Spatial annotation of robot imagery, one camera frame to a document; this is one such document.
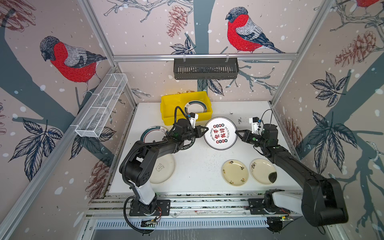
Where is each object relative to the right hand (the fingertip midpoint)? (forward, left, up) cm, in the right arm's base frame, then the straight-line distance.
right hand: (235, 133), depth 83 cm
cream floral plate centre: (-16, -1, -17) cm, 23 cm away
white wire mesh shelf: (+6, +74, +17) cm, 76 cm away
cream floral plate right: (-14, -15, -15) cm, 25 cm away
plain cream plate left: (-16, +42, -16) cm, 47 cm away
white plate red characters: (+1, +7, -2) cm, 8 cm away
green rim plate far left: (+8, +53, -15) cm, 56 cm away
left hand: (+2, +15, +1) cm, 15 cm away
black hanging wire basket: (+46, +17, +14) cm, 51 cm away
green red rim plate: (+35, +26, -13) cm, 45 cm away
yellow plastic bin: (+4, +32, +17) cm, 37 cm away
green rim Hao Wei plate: (-8, +26, +1) cm, 27 cm away
